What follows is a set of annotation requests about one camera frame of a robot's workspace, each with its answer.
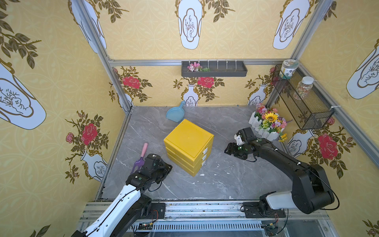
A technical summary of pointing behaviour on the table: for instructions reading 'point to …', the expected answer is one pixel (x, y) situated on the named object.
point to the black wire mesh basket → (307, 107)
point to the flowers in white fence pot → (267, 123)
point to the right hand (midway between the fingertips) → (230, 150)
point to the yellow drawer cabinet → (188, 147)
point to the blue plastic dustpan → (176, 114)
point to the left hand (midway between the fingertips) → (167, 166)
